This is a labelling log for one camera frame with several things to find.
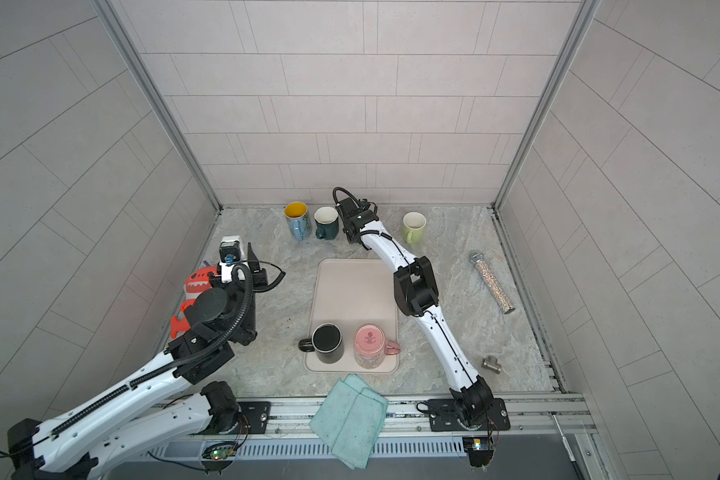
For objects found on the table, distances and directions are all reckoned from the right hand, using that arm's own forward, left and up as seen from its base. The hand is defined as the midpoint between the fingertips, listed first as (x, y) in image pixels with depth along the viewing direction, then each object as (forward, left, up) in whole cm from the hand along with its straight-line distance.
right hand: (364, 233), depth 107 cm
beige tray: (-23, +5, -1) cm, 24 cm away
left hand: (-28, +24, +32) cm, 49 cm away
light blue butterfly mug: (0, +22, +9) cm, 24 cm away
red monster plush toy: (-21, +49, +8) cm, 54 cm away
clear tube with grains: (-29, -41, -1) cm, 50 cm away
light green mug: (-3, -17, +7) cm, 19 cm away
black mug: (-41, +11, +7) cm, 43 cm away
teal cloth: (-57, +6, -2) cm, 57 cm away
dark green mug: (0, +12, +9) cm, 15 cm away
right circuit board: (-64, -24, -4) cm, 68 cm away
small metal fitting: (-46, -32, -2) cm, 56 cm away
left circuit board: (-62, +34, +1) cm, 71 cm away
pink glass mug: (-43, 0, +8) cm, 44 cm away
